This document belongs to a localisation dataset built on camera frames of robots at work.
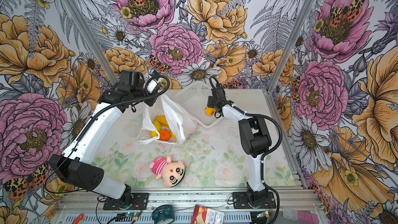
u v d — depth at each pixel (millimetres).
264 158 556
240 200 740
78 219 701
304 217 688
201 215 676
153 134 931
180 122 701
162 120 990
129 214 711
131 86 578
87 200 762
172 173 755
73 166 398
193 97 1154
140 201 745
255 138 542
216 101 795
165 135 910
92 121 460
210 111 1022
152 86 669
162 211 641
